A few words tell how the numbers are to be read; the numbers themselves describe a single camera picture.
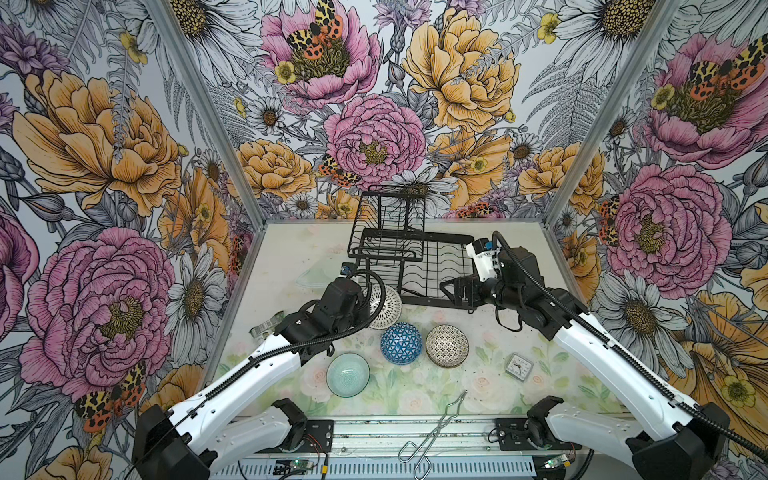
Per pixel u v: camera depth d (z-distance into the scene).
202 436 0.40
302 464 0.71
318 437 0.73
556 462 0.72
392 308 0.79
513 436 0.74
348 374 0.82
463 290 0.66
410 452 0.73
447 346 0.87
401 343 0.87
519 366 0.83
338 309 0.57
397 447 0.73
